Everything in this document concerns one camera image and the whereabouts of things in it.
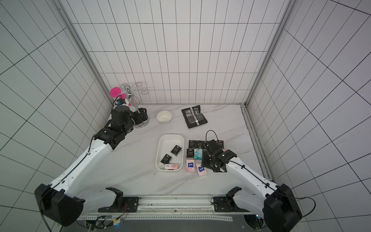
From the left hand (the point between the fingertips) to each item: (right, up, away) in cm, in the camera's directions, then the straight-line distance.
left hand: (139, 115), depth 78 cm
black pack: (+38, -25, +13) cm, 47 cm away
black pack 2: (+19, -23, +12) cm, 32 cm away
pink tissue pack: (+35, -33, +5) cm, 48 cm away
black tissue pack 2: (+35, -14, -13) cm, 40 cm away
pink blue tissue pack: (+29, -31, +6) cm, 42 cm away
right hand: (+34, -29, +5) cm, 45 cm away
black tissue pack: (+35, -20, +17) cm, 43 cm away
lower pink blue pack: (+17, -30, +3) cm, 35 cm away
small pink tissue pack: (+43, -16, -14) cm, 48 cm away
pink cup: (-18, +14, +10) cm, 25 cm away
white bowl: (+9, -1, +28) cm, 30 cm away
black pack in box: (+14, -28, +9) cm, 32 cm away
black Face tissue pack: (+30, -20, +16) cm, 39 cm away
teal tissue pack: (+34, -25, +11) cm, 43 cm away
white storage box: (+12, -19, +17) cm, 28 cm away
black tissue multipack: (+32, -2, +31) cm, 44 cm away
